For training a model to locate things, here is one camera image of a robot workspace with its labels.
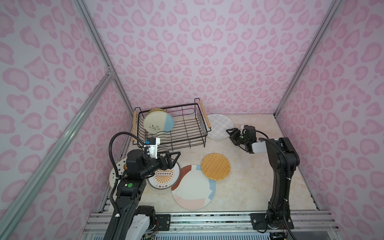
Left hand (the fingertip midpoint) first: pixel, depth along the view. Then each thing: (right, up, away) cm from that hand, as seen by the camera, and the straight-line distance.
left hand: (174, 151), depth 70 cm
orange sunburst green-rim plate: (-8, -19, +18) cm, 27 cm away
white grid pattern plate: (+27, +14, +44) cm, 54 cm away
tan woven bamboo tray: (+22, -13, +23) cm, 34 cm away
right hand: (+32, +9, +33) cm, 47 cm away
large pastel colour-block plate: (+7, -24, +16) cm, 30 cm away
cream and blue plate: (-16, +15, +32) cm, 39 cm away
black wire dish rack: (-7, +12, +37) cm, 40 cm away
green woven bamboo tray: (-17, +24, +34) cm, 44 cm away
